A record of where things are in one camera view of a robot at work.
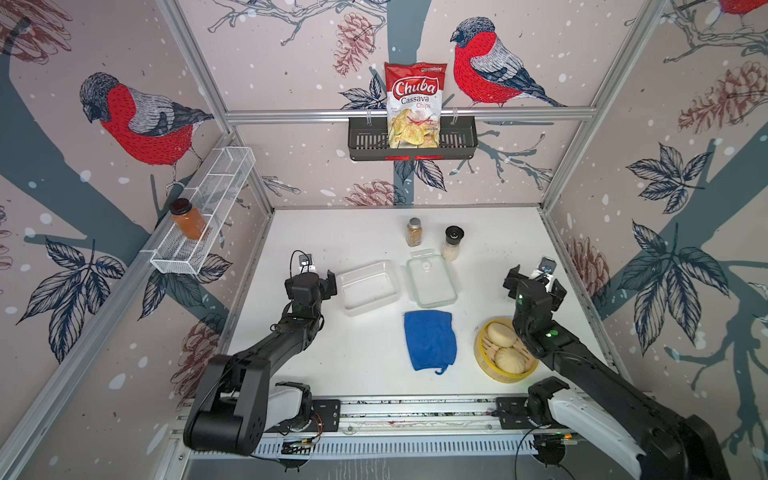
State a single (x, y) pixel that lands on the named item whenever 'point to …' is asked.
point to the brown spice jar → (414, 232)
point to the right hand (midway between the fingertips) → (532, 270)
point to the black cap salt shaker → (451, 248)
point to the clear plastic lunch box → (368, 286)
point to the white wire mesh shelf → (184, 248)
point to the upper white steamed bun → (501, 335)
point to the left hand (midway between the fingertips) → (317, 267)
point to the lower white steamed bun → (510, 360)
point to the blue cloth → (431, 339)
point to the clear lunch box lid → (430, 279)
